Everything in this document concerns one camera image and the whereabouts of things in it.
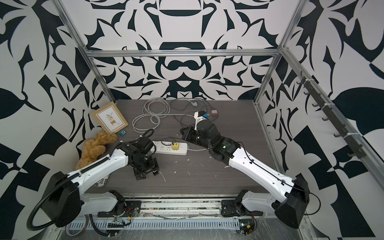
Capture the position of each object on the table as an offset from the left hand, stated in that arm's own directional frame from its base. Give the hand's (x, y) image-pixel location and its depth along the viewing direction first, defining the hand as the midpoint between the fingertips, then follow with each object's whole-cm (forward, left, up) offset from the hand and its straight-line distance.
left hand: (154, 169), depth 81 cm
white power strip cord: (+48, +7, -6) cm, 49 cm away
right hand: (+10, -14, +24) cm, 30 cm away
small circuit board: (-26, -45, -7) cm, 52 cm away
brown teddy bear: (+12, +34, +3) cm, 37 cm away
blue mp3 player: (+28, +25, -5) cm, 37 cm away
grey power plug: (+50, -24, -3) cm, 56 cm away
